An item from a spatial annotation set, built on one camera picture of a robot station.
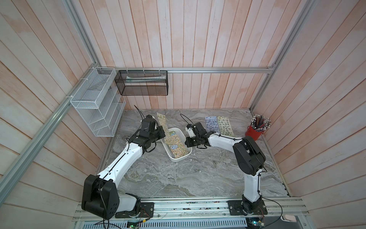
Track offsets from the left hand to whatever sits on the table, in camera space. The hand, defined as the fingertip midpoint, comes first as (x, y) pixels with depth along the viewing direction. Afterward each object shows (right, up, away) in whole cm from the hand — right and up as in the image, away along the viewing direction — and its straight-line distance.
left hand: (164, 132), depth 84 cm
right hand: (+13, -8, +13) cm, 20 cm away
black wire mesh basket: (-18, +36, +19) cm, 45 cm away
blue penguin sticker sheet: (+35, +5, +26) cm, 44 cm away
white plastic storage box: (+11, -4, +13) cm, 18 cm away
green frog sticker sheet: (+45, +3, +26) cm, 52 cm away
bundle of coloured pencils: (+64, +6, +10) cm, 65 cm away
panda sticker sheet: (+8, -12, +7) cm, 16 cm away
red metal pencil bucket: (+61, -1, +14) cm, 63 cm away
